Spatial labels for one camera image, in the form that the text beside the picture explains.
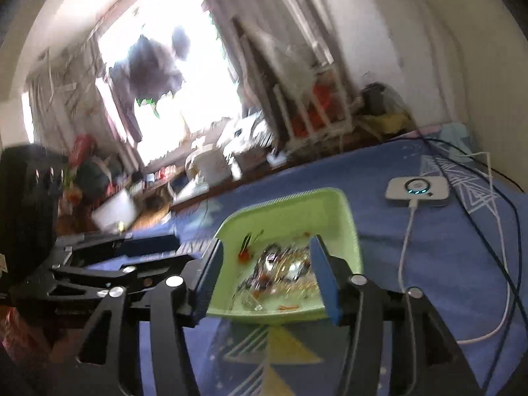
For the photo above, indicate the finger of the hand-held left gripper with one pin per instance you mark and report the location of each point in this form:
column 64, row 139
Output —
column 103, row 278
column 148, row 246

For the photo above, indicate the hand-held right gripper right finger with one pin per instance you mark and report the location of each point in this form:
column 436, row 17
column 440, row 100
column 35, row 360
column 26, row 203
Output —
column 326, row 280

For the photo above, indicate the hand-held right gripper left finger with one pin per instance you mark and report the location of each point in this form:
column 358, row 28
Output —
column 208, row 280

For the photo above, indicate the pile of mixed jewelry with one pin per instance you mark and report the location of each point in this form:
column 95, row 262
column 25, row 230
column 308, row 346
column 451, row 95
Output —
column 280, row 264

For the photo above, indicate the green plastic basket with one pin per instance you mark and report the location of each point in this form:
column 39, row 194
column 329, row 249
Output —
column 288, row 218

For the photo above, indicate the person's left hand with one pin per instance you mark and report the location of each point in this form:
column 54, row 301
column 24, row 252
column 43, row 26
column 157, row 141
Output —
column 29, row 338

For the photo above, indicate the white storage box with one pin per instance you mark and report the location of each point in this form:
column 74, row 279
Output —
column 117, row 212

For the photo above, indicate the blue printed tablecloth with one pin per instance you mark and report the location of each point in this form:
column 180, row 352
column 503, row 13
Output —
column 371, row 247

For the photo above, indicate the dark green duffel bag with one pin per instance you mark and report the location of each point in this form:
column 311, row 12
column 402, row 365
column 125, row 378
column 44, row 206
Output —
column 99, row 177

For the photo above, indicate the red bag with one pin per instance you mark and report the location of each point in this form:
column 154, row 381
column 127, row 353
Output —
column 82, row 148

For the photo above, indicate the white power bank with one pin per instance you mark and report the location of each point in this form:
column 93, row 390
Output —
column 400, row 192

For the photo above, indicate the wooden desk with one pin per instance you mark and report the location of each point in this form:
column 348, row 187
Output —
column 330, row 152

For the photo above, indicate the white slatted rack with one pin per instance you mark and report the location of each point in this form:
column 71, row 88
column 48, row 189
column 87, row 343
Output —
column 313, row 111

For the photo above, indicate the hanging dark clothing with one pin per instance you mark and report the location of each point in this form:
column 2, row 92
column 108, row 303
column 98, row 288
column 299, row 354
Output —
column 152, row 70

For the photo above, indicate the light blue cloth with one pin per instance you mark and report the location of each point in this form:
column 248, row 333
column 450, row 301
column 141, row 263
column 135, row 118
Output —
column 456, row 134

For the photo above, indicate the striped curtain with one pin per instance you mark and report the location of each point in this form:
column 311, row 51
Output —
column 288, row 16

